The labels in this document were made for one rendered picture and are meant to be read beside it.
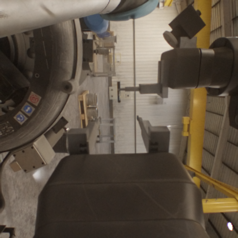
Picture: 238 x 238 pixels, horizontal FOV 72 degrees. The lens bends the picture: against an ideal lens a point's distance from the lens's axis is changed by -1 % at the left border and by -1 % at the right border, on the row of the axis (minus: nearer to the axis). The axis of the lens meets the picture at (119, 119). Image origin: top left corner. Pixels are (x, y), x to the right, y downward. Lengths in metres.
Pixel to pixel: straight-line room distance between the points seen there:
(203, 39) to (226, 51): 12.25
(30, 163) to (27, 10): 0.57
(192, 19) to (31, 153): 0.62
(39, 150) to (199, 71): 0.58
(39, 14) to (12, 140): 0.50
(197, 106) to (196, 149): 2.99
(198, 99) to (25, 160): 11.82
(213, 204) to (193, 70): 4.23
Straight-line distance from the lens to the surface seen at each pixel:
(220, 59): 0.23
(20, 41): 0.72
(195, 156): 13.15
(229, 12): 12.98
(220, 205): 4.46
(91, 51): 0.63
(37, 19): 0.23
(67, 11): 0.24
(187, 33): 0.23
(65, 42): 0.54
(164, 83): 0.22
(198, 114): 12.33
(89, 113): 4.81
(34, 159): 0.69
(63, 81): 0.54
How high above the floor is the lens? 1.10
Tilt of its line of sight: 1 degrees down
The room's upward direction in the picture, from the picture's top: 88 degrees clockwise
